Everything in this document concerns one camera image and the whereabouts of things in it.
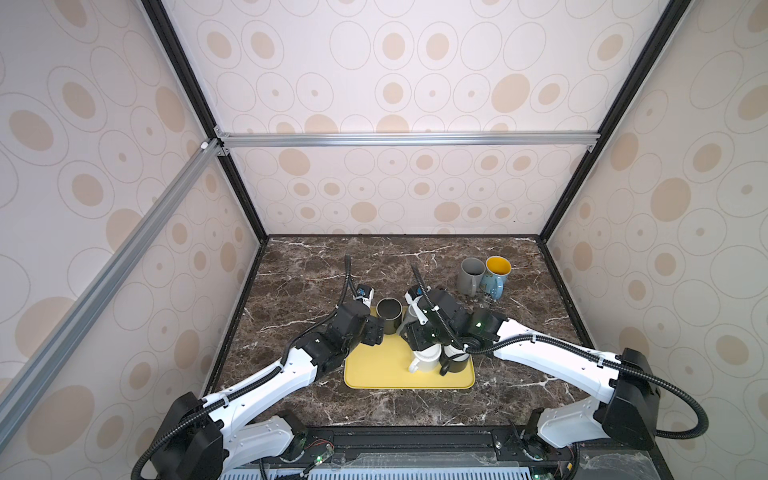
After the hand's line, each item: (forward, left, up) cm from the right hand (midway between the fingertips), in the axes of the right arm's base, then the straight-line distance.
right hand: (408, 331), depth 78 cm
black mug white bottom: (-5, -12, -8) cm, 15 cm away
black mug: (+10, +5, -6) cm, 13 cm away
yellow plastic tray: (-3, +7, -17) cm, 19 cm away
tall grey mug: (+21, -21, -6) cm, 30 cm away
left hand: (+5, +7, +1) cm, 9 cm away
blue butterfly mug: (+20, -28, -7) cm, 36 cm away
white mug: (-5, -5, -7) cm, 10 cm away
